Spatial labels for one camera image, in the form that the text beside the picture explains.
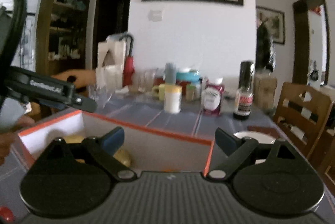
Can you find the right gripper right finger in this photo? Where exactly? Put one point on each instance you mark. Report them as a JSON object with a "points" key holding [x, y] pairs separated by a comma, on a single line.
{"points": [[239, 152]]}

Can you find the clear drinking glass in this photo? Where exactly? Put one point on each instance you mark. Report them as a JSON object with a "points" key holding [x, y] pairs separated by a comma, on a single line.
{"points": [[101, 95]]}

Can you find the yellow green mug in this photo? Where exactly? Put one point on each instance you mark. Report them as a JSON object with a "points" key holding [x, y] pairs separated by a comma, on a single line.
{"points": [[158, 91]]}

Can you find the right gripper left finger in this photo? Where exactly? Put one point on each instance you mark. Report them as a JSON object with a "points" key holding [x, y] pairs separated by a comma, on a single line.
{"points": [[99, 151]]}

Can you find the orange cardboard box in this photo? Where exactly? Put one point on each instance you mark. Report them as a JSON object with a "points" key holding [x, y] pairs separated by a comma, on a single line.
{"points": [[150, 149]]}

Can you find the teal lidded container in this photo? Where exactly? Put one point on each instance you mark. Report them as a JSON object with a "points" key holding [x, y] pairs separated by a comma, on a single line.
{"points": [[189, 76]]}

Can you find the dark wooden shelf cabinet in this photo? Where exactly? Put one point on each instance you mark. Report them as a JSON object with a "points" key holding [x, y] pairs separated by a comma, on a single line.
{"points": [[54, 36]]}

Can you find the red supplement jar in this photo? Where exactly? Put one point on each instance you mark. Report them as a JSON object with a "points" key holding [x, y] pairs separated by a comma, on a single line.
{"points": [[212, 96]]}

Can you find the yellow pear fruit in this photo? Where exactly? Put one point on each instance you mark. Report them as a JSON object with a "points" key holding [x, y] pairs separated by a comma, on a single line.
{"points": [[123, 157]]}

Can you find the brown cardboard box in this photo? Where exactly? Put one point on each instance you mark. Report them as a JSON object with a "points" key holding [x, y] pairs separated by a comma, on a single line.
{"points": [[264, 91]]}

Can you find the grey blue tumbler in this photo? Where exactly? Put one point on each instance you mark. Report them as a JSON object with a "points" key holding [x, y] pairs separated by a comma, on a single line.
{"points": [[170, 74]]}

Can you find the dark wooden coaster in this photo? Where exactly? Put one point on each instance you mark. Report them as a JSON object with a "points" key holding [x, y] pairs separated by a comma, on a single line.
{"points": [[265, 130]]}

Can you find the white ceramic bowl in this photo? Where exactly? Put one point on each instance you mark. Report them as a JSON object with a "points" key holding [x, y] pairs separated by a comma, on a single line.
{"points": [[260, 137]]}

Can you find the dark glass sauce bottle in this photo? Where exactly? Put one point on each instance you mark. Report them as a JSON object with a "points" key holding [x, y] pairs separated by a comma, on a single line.
{"points": [[244, 93]]}

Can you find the white wall switch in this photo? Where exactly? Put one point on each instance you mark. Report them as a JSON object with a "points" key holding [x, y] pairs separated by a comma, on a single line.
{"points": [[156, 15]]}

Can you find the white yellow-lid container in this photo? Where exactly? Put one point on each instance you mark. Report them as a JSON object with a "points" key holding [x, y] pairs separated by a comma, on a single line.
{"points": [[172, 100]]}

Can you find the small framed picture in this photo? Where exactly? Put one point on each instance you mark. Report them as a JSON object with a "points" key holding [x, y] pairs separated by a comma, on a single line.
{"points": [[274, 20]]}

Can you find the wooden chair left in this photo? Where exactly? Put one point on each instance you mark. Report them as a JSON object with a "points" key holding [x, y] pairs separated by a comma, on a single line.
{"points": [[80, 78]]}

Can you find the wooden chair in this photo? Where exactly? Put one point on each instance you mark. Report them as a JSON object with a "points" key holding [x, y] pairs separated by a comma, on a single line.
{"points": [[302, 113], [80, 78]]}

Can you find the person left hand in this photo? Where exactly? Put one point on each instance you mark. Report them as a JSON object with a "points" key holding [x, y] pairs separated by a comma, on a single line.
{"points": [[8, 138]]}

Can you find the white paper bag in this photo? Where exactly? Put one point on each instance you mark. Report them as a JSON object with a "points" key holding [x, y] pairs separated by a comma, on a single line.
{"points": [[111, 60]]}

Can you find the wooden chair right near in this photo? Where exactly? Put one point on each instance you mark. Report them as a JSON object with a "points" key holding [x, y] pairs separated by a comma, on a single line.
{"points": [[302, 113]]}

